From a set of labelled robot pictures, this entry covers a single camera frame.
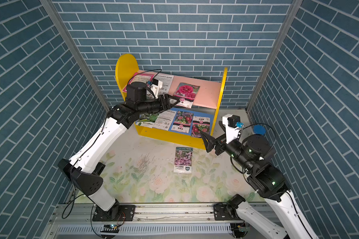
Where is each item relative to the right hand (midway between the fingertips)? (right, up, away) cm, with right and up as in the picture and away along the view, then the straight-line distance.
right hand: (212, 128), depth 56 cm
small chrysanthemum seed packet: (-1, +1, +38) cm, 38 cm away
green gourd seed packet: (-34, +2, +36) cm, 49 cm away
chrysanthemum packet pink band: (-13, +2, +38) cm, 40 cm away
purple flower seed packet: (-12, -21, +36) cm, 43 cm away
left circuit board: (-48, -50, +16) cm, 71 cm away
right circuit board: (+17, -49, +15) cm, 54 cm away
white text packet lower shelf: (-25, +3, +39) cm, 46 cm away
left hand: (-12, +11, +11) cm, 20 cm away
